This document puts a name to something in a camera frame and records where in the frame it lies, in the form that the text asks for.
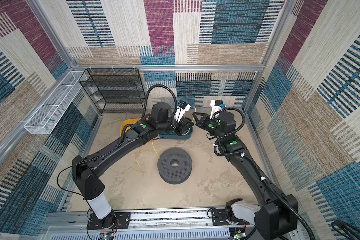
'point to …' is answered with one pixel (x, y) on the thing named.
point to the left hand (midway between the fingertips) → (193, 121)
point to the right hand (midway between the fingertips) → (191, 115)
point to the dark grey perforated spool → (174, 175)
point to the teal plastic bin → (173, 135)
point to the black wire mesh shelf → (115, 90)
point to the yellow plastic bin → (129, 121)
